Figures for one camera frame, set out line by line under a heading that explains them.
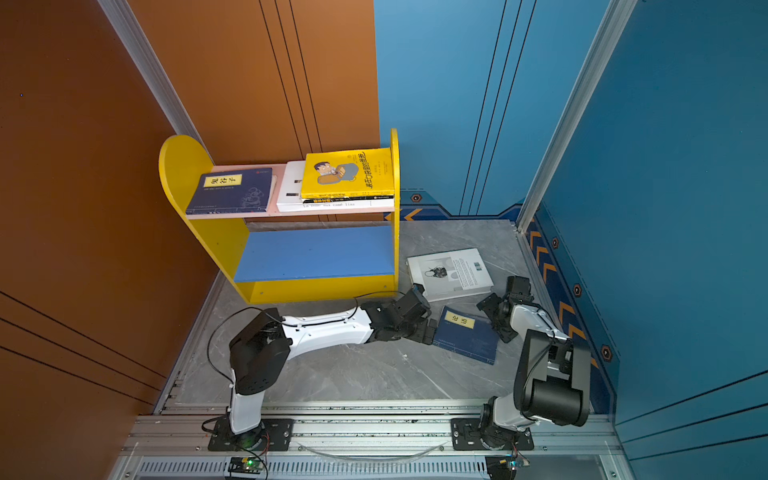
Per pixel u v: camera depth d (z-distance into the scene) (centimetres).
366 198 67
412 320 67
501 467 71
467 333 91
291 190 70
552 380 44
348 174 68
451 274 100
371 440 73
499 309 82
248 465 71
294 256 91
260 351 50
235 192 71
